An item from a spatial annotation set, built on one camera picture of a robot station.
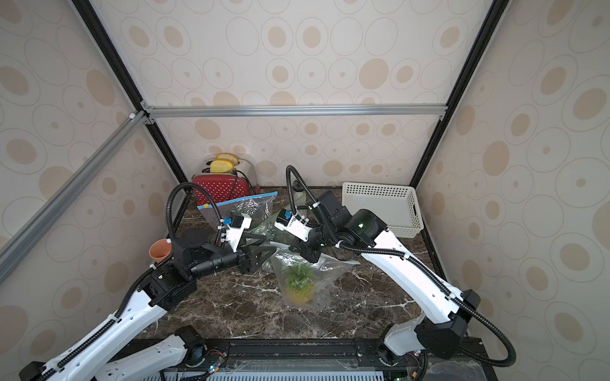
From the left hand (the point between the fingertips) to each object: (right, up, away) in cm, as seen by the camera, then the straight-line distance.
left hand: (274, 246), depth 62 cm
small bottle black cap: (+4, +20, +45) cm, 49 cm away
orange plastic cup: (-49, -6, +30) cm, 58 cm away
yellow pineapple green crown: (+6, -13, +10) cm, 17 cm away
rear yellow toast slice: (-26, +33, +44) cm, 61 cm away
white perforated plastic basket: (+51, +11, +51) cm, 73 cm away
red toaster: (-30, +20, +41) cm, 54 cm away
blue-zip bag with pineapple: (-8, +10, +17) cm, 22 cm away
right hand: (+4, -2, +3) cm, 6 cm away
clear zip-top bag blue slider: (+14, -7, +4) cm, 16 cm away
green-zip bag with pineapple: (-4, +4, +13) cm, 14 cm away
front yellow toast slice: (-29, +29, +41) cm, 58 cm away
